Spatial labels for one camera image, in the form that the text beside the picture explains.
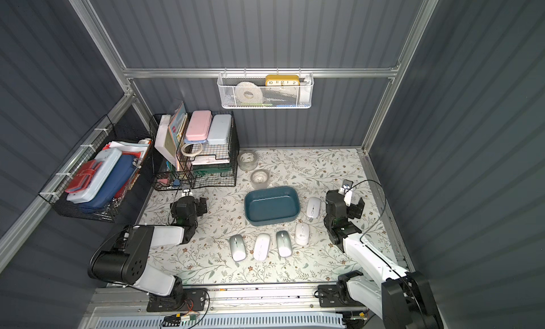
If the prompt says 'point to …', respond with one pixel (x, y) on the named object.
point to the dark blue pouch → (107, 191)
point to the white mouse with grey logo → (314, 207)
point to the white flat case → (108, 157)
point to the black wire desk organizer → (194, 150)
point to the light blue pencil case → (219, 130)
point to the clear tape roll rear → (247, 161)
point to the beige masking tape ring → (191, 154)
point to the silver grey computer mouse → (284, 241)
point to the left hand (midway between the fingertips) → (189, 199)
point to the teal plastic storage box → (271, 205)
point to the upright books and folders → (169, 132)
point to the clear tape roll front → (260, 179)
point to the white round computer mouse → (302, 234)
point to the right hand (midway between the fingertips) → (354, 199)
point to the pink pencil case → (199, 125)
